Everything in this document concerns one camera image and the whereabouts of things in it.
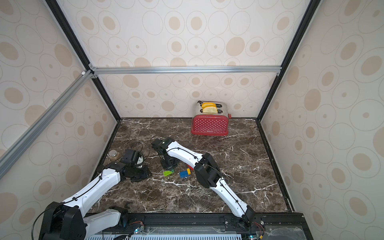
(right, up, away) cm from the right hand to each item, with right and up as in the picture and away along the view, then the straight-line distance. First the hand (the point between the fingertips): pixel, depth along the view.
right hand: (169, 173), depth 91 cm
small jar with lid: (-32, +12, -3) cm, 34 cm away
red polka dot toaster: (+30, +30, +9) cm, 43 cm away
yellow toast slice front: (+26, +40, +8) cm, 48 cm away
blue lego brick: (+9, 0, -1) cm, 9 cm away
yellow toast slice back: (+25, +44, +10) cm, 52 cm away
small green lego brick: (+2, +2, -1) cm, 3 cm away
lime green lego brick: (-1, 0, -1) cm, 1 cm away
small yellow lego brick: (+12, +2, -3) cm, 12 cm away
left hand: (-7, +2, -8) cm, 11 cm away
